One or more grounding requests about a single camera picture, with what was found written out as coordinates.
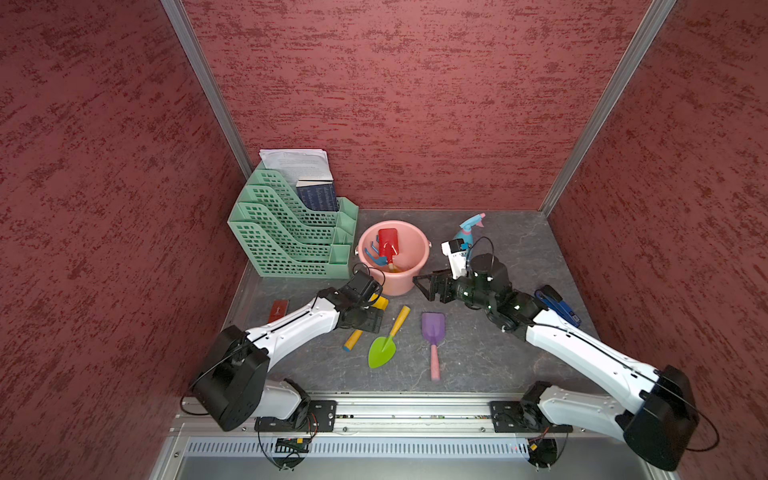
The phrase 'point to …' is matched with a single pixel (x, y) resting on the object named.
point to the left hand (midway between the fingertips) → (364, 325)
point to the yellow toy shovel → (377, 300)
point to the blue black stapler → (553, 300)
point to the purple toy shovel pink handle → (434, 326)
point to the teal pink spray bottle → (466, 233)
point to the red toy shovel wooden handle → (388, 244)
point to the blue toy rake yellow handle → (380, 260)
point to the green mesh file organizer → (281, 241)
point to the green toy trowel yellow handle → (382, 348)
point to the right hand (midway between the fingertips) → (422, 284)
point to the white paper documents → (294, 165)
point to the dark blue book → (318, 194)
